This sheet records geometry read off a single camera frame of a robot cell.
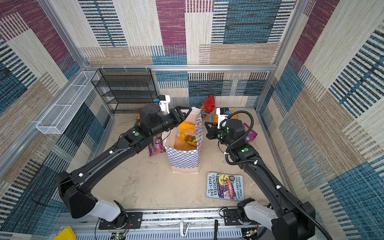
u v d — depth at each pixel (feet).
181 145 3.23
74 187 1.31
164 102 2.06
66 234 2.30
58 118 2.34
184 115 1.98
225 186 2.66
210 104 3.54
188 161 2.44
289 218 1.23
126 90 3.63
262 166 1.58
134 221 2.40
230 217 2.40
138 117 3.68
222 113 2.07
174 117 1.93
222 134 2.06
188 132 3.03
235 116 2.03
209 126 2.39
